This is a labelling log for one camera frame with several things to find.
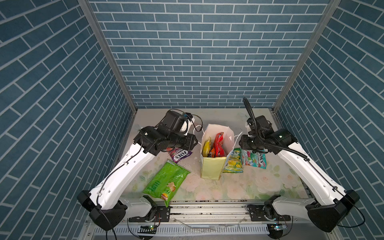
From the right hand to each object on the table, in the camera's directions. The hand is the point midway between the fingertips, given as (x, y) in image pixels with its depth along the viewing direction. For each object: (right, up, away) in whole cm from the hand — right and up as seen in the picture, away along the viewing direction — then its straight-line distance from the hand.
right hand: (240, 140), depth 75 cm
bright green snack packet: (-39, -23, +6) cm, 46 cm away
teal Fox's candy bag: (+10, -13, +16) cm, 23 cm away
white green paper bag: (-14, -14, -1) cm, 20 cm away
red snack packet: (-11, -5, +1) cm, 12 cm away
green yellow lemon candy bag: (+1, -16, +14) cm, 21 cm away
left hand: (-22, +1, -8) cm, 24 cm away
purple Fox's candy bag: (-34, -11, +19) cm, 40 cm away
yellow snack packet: (-16, -6, +9) cm, 20 cm away
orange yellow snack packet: (-13, -7, +7) cm, 17 cm away
